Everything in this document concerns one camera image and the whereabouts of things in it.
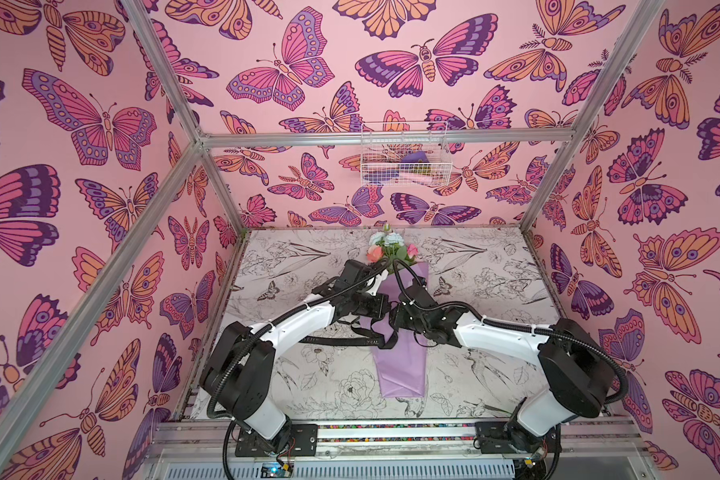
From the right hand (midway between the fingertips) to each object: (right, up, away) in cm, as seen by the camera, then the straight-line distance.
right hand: (393, 310), depth 88 cm
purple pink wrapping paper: (+2, -16, -4) cm, 17 cm away
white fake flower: (0, +22, +17) cm, 28 cm away
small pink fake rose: (+9, +18, +20) cm, 29 cm away
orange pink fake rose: (-5, +17, +21) cm, 27 cm away
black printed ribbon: (-8, -9, +1) cm, 11 cm away
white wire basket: (+5, +48, +7) cm, 49 cm away
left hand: (0, +2, -4) cm, 5 cm away
